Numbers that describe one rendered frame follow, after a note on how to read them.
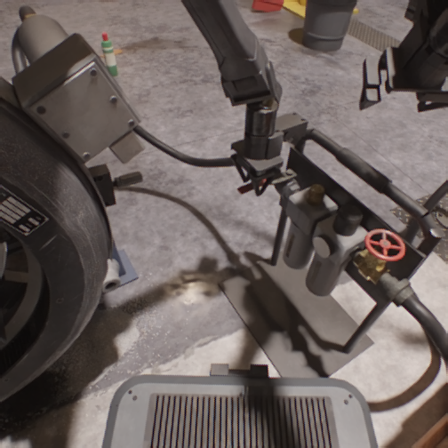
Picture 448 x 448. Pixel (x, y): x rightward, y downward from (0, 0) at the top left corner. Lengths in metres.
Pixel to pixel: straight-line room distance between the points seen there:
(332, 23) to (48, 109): 2.50
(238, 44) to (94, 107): 0.22
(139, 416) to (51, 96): 0.57
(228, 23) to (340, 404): 0.69
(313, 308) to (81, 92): 0.92
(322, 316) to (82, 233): 0.82
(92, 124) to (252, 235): 0.92
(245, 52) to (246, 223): 0.87
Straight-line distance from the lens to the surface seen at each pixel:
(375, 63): 0.56
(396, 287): 0.69
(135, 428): 0.74
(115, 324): 1.12
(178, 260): 1.20
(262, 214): 1.35
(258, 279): 1.15
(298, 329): 1.09
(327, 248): 0.71
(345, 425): 0.77
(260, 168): 0.65
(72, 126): 0.44
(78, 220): 0.49
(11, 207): 0.45
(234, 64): 0.55
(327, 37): 2.82
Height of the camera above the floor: 0.98
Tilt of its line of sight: 49 degrees down
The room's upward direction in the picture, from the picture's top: 2 degrees clockwise
